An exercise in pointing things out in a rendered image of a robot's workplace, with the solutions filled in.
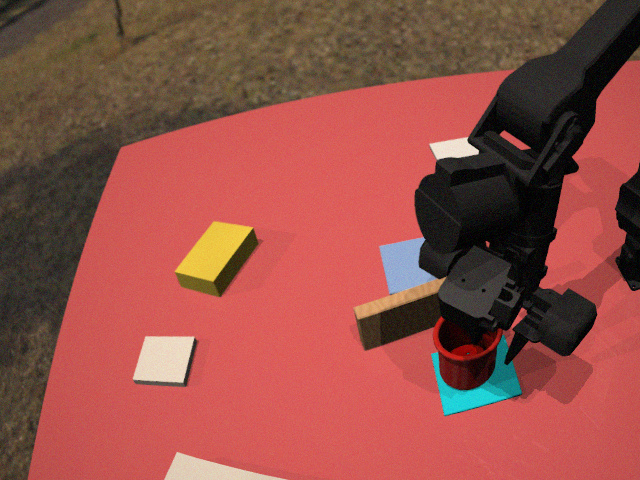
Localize red cup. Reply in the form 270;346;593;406
433;317;503;390

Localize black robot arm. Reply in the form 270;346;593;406
414;0;640;335

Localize brown wooden plank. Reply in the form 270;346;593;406
353;276;447;351

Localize beige flat rectangular block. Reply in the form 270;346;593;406
164;452;286;480

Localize cream flat square pad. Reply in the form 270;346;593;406
430;137;479;160

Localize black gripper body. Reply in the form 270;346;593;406
418;227;598;356

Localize beige flat square block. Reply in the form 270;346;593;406
133;336;198;387

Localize yellow rectangular block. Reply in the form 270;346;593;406
175;222;259;298

